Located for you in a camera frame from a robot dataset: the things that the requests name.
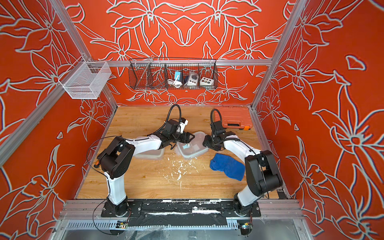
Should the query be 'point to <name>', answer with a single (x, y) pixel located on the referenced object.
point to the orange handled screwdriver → (96, 165)
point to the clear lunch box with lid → (193, 149)
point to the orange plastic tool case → (234, 117)
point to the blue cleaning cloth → (232, 168)
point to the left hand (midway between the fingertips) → (192, 135)
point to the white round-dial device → (193, 79)
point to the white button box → (205, 81)
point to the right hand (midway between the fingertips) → (202, 143)
